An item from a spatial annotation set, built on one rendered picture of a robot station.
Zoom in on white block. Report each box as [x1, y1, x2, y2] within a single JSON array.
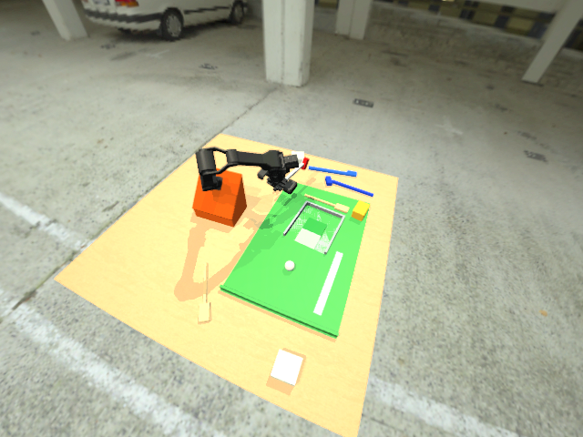
[[292, 152, 304, 165], [271, 350, 303, 387]]

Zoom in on white flat bar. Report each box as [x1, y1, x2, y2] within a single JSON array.
[[314, 252, 343, 315]]

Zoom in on green putting mat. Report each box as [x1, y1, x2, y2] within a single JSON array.
[[223, 183, 369, 333]]

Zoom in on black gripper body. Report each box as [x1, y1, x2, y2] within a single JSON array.
[[257, 168, 298, 194]]

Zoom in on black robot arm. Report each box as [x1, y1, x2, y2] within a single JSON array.
[[195, 146, 299, 191]]

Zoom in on yellow cube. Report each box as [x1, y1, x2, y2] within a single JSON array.
[[352, 200, 370, 221]]

